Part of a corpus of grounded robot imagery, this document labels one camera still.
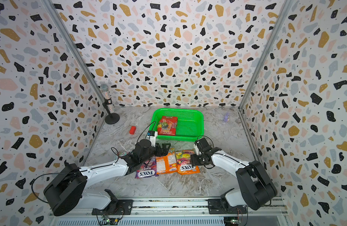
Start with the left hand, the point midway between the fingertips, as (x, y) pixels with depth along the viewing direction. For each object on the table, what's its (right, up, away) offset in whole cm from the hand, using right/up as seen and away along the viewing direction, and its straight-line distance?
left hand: (166, 143), depth 84 cm
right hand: (+17, -12, +6) cm, 21 cm away
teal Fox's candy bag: (-30, -8, +8) cm, 32 cm away
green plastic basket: (+15, +10, +26) cm, 32 cm away
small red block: (-28, +7, +22) cm, 36 cm away
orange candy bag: (0, -13, +4) cm, 14 cm away
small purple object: (+44, +15, +28) cm, 54 cm away
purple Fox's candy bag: (-11, -16, +2) cm, 20 cm away
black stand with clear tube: (-46, +16, +29) cm, 56 cm away
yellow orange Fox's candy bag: (+10, -12, +4) cm, 17 cm away
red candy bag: (-2, +10, +19) cm, 22 cm away
